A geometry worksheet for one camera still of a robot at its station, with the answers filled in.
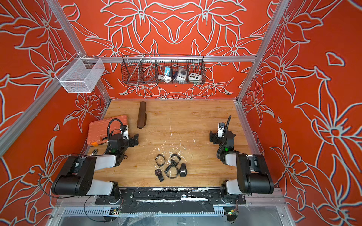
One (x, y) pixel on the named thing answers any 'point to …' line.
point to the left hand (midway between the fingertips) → (131, 133)
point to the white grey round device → (182, 75)
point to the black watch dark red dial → (158, 172)
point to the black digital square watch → (183, 171)
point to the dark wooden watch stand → (142, 116)
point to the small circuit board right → (232, 215)
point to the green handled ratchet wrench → (94, 151)
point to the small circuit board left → (114, 211)
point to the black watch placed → (175, 159)
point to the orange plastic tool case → (97, 130)
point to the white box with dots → (193, 76)
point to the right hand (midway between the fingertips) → (216, 129)
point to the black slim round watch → (160, 160)
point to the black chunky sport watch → (166, 171)
